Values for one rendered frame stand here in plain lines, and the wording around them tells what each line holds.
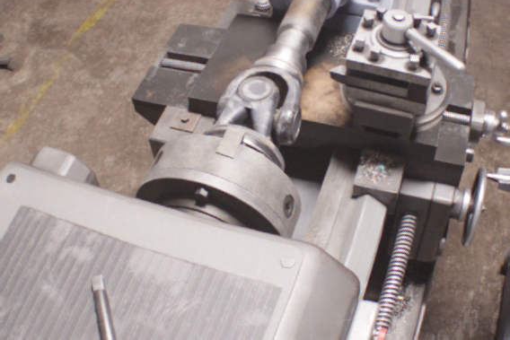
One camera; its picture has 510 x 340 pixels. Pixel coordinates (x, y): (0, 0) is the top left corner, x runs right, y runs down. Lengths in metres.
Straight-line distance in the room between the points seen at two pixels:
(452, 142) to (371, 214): 0.26
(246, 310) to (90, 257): 0.19
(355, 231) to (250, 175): 0.41
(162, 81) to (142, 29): 1.67
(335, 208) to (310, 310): 0.68
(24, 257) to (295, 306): 0.32
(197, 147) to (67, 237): 0.30
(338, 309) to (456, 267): 1.59
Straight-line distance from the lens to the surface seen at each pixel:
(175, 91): 1.52
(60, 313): 0.67
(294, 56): 1.19
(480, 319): 2.16
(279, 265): 0.65
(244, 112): 1.06
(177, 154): 0.94
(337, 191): 1.34
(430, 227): 1.48
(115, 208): 0.73
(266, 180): 0.92
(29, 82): 3.15
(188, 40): 1.65
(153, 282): 0.66
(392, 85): 1.19
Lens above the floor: 1.90
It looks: 47 degrees down
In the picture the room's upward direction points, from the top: 5 degrees counter-clockwise
